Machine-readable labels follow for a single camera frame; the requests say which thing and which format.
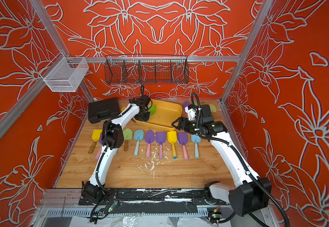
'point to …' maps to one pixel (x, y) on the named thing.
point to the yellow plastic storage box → (167, 113)
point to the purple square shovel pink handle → (183, 139)
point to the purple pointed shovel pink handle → (149, 137)
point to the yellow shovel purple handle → (95, 136)
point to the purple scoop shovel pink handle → (100, 142)
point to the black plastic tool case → (102, 109)
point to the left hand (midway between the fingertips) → (145, 118)
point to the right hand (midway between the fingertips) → (176, 123)
